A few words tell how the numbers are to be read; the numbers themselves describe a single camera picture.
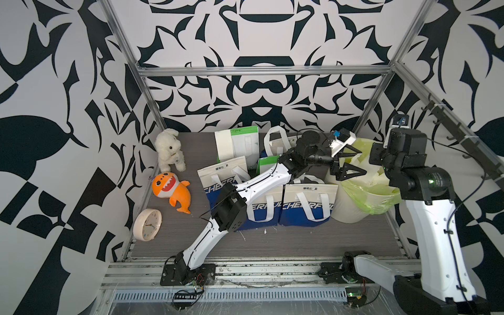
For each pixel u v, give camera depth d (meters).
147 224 0.78
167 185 0.89
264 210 0.73
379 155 0.55
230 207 0.54
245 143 0.91
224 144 0.88
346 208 0.76
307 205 0.73
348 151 0.68
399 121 0.50
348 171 0.60
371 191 0.65
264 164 0.76
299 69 0.94
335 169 0.62
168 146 0.90
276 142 0.81
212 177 0.76
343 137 0.58
